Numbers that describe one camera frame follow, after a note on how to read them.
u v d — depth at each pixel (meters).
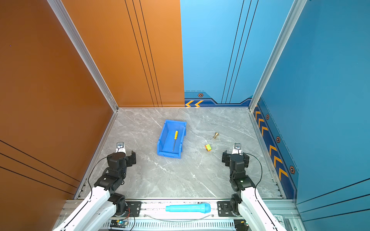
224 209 0.72
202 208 0.71
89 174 0.86
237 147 0.71
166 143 0.99
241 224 0.71
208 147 0.94
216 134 1.02
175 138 1.00
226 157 0.77
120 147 0.69
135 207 0.74
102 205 0.54
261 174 0.65
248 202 0.51
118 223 0.71
